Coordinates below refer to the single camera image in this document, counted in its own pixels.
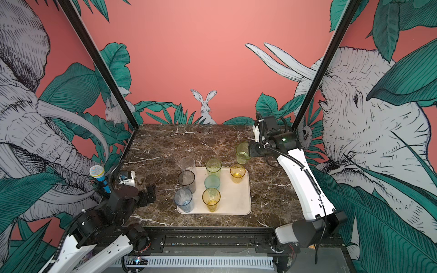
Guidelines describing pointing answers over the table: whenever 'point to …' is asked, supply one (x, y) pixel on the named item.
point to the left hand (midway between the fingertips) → (147, 185)
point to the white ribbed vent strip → (213, 262)
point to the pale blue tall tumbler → (183, 198)
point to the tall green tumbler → (213, 168)
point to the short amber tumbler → (237, 172)
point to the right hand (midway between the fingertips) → (250, 145)
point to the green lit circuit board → (137, 260)
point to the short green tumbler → (243, 152)
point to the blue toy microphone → (98, 172)
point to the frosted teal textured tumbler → (212, 181)
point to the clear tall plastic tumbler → (188, 163)
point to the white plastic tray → (235, 198)
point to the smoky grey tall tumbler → (186, 178)
